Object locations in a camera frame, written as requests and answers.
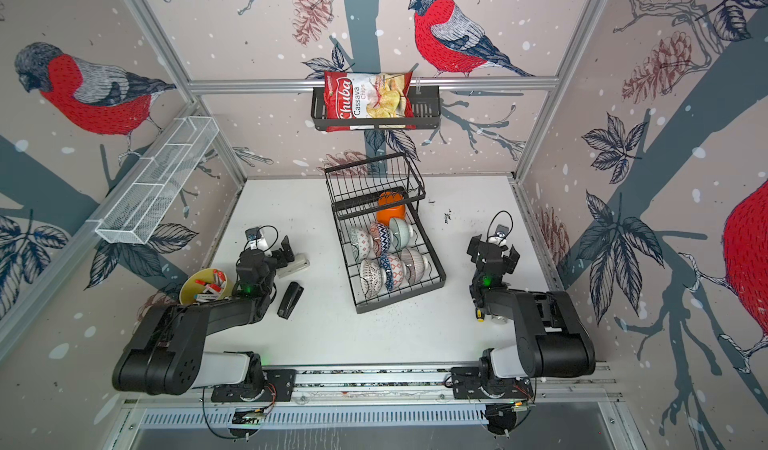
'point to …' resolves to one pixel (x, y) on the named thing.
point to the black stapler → (290, 299)
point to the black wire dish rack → (375, 203)
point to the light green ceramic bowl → (400, 233)
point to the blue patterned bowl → (385, 263)
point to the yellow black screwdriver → (479, 315)
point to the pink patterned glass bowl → (414, 265)
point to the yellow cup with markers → (204, 285)
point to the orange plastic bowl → (384, 215)
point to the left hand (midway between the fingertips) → (270, 239)
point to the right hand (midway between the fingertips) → (493, 243)
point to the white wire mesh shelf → (143, 208)
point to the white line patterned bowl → (372, 277)
